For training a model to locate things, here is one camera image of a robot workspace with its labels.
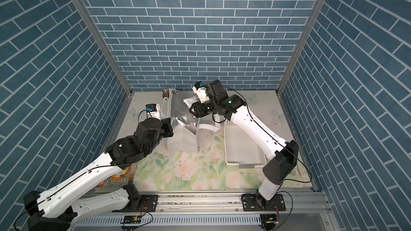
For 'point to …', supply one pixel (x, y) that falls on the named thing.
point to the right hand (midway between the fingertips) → (195, 108)
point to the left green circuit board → (132, 219)
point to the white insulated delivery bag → (185, 127)
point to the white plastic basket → (241, 149)
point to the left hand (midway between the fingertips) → (176, 120)
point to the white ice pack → (190, 101)
